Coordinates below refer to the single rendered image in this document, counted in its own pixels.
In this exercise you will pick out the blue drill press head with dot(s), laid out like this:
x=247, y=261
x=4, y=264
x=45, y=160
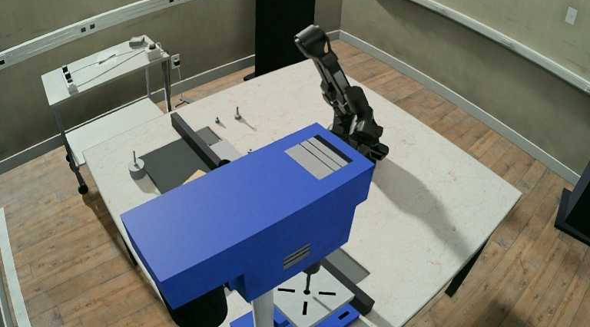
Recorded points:
x=218, y=228

